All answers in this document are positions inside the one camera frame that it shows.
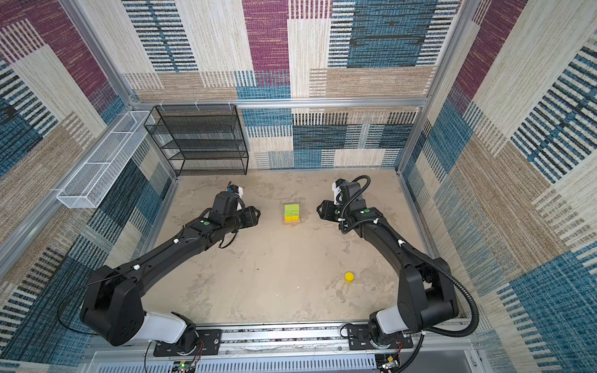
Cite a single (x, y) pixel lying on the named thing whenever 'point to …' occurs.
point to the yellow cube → (292, 221)
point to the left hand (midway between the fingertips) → (257, 210)
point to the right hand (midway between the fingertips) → (323, 212)
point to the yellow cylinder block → (349, 277)
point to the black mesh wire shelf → (200, 140)
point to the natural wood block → (291, 222)
